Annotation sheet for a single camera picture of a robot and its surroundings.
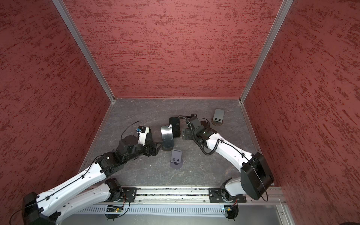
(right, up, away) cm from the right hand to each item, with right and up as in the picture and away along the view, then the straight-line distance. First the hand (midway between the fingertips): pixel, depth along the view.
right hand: (189, 135), depth 85 cm
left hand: (-19, -4, -10) cm, 21 cm away
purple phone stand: (-8, -16, -4) cm, 18 cm away
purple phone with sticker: (-1, -1, +11) cm, 12 cm away
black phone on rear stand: (-9, +7, +5) cm, 12 cm away
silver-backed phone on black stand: (-14, +1, +3) cm, 14 cm away
